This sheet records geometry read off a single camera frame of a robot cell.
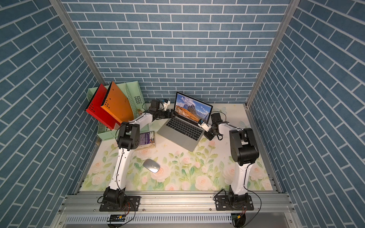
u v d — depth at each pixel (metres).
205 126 0.93
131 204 0.73
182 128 1.05
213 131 0.79
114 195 0.64
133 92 1.04
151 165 0.86
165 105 1.04
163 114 1.01
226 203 0.73
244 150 0.53
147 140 0.96
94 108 0.81
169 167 0.87
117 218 0.72
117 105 0.99
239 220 0.71
